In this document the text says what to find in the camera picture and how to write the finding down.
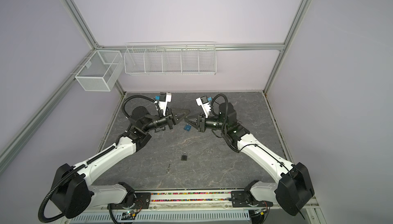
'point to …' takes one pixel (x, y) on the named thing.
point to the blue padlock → (188, 127)
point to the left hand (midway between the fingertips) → (189, 114)
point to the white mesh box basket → (101, 71)
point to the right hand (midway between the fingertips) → (185, 121)
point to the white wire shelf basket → (170, 58)
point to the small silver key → (168, 169)
